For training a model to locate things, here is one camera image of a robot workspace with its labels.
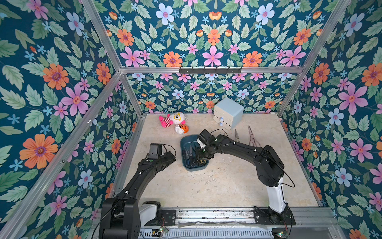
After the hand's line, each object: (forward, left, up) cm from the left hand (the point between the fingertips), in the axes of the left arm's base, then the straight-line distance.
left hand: (174, 157), depth 87 cm
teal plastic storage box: (+14, -7, -6) cm, 16 cm away
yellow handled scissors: (-2, -16, -5) cm, 16 cm away
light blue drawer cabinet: (+26, -37, +7) cm, 46 cm away
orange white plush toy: (+23, -4, -3) cm, 24 cm away
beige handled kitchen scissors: (+14, -54, -8) cm, 56 cm away
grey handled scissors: (+17, -43, -7) cm, 47 cm away
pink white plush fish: (+32, 0, 0) cm, 32 cm away
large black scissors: (-1, -10, -5) cm, 11 cm away
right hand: (-1, -14, -1) cm, 14 cm away
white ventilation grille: (-38, -17, -8) cm, 43 cm away
